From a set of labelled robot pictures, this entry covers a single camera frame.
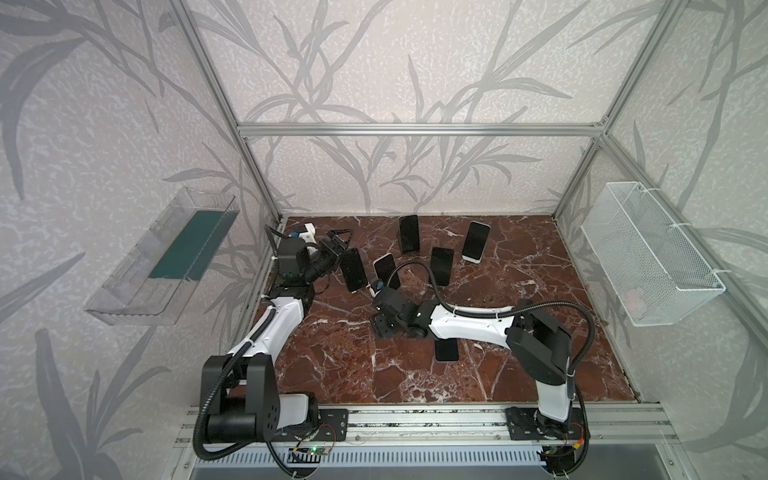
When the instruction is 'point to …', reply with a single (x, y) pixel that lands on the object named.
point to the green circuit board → (313, 451)
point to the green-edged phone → (476, 241)
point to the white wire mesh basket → (654, 271)
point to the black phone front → (447, 349)
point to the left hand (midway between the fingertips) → (354, 230)
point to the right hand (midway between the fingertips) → (380, 307)
